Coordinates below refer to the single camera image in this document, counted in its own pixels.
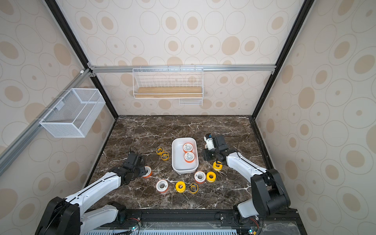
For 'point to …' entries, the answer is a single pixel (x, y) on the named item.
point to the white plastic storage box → (179, 165)
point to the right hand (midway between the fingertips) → (204, 153)
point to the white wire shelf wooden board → (177, 82)
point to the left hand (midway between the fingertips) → (144, 167)
